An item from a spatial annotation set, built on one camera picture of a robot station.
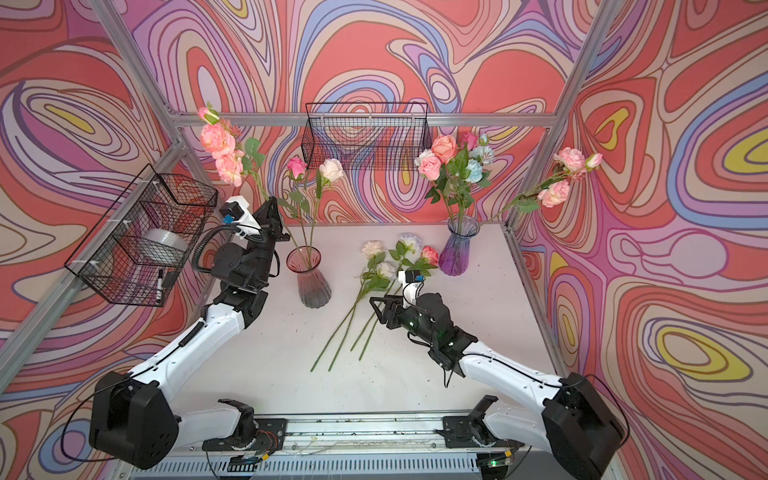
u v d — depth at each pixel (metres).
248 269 0.54
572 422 0.41
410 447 0.73
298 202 0.80
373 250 1.08
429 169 0.73
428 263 1.07
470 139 0.85
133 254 0.73
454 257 0.99
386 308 0.69
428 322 0.59
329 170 0.78
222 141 0.54
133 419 0.40
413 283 0.71
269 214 0.69
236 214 0.56
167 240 0.73
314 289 0.91
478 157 0.84
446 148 0.75
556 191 0.68
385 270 1.01
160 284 0.72
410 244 1.08
